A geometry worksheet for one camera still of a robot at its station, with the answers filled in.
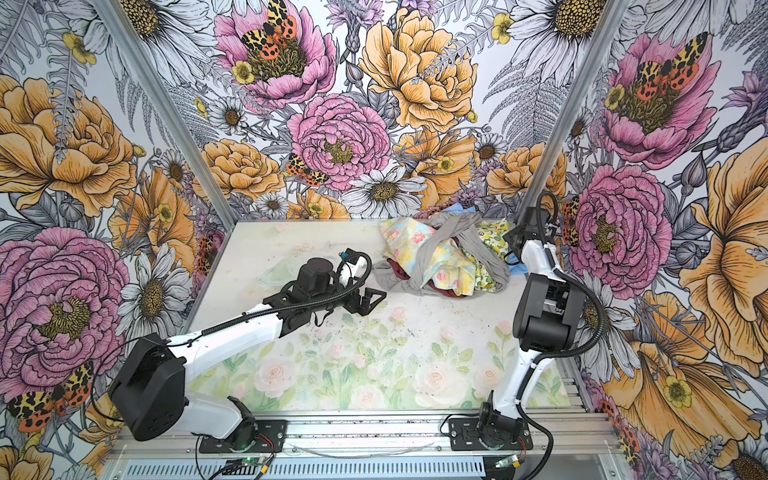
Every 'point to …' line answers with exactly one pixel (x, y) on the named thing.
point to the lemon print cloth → (492, 229)
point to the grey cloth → (442, 225)
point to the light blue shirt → (458, 208)
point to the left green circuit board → (246, 465)
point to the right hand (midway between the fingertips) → (513, 245)
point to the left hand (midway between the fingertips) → (372, 295)
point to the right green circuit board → (507, 461)
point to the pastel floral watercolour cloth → (447, 264)
